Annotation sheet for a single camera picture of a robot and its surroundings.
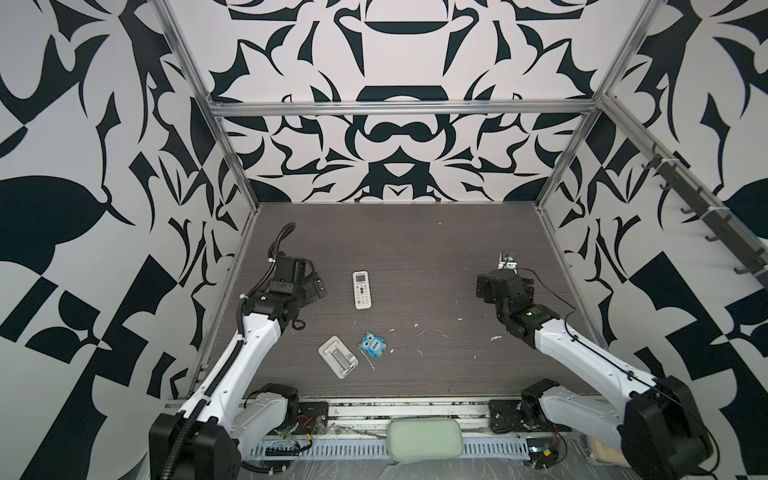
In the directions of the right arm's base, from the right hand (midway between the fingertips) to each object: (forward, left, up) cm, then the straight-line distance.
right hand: (503, 275), depth 85 cm
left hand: (-3, +55, +3) cm, 55 cm away
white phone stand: (-18, +47, -11) cm, 51 cm away
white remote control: (+1, +41, -10) cm, 42 cm away
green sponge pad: (-37, +25, -9) cm, 45 cm away
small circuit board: (-39, -3, -14) cm, 42 cm away
